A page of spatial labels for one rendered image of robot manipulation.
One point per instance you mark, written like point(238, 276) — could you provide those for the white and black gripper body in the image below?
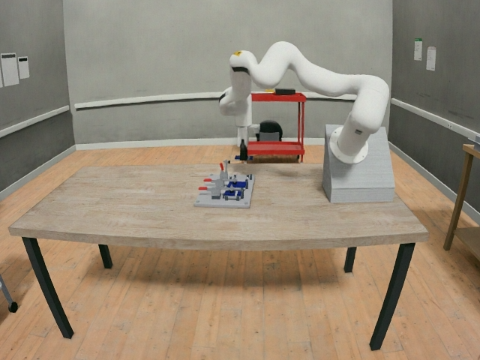
point(243, 133)

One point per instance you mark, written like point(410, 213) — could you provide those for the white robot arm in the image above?
point(366, 115)

